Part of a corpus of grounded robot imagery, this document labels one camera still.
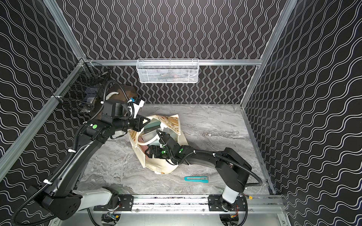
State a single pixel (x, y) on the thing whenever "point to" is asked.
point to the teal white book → (150, 130)
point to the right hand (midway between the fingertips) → (150, 152)
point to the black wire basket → (86, 92)
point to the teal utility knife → (201, 179)
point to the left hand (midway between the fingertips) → (148, 117)
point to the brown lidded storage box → (116, 92)
